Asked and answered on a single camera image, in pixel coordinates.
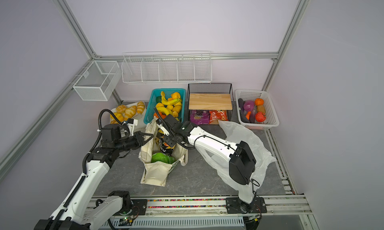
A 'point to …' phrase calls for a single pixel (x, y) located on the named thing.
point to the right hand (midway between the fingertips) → (170, 137)
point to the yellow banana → (167, 102)
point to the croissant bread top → (121, 109)
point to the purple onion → (248, 105)
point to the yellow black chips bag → (164, 147)
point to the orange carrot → (248, 115)
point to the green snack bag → (163, 157)
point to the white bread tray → (136, 116)
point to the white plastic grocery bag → (235, 134)
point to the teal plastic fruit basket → (151, 108)
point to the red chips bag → (218, 114)
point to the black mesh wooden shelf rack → (208, 103)
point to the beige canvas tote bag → (156, 174)
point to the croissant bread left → (119, 116)
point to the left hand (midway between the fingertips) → (153, 137)
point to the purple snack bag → (199, 117)
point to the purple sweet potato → (252, 117)
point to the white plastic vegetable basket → (272, 116)
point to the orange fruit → (175, 95)
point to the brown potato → (260, 108)
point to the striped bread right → (140, 107)
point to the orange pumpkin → (259, 101)
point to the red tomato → (260, 117)
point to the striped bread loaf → (130, 112)
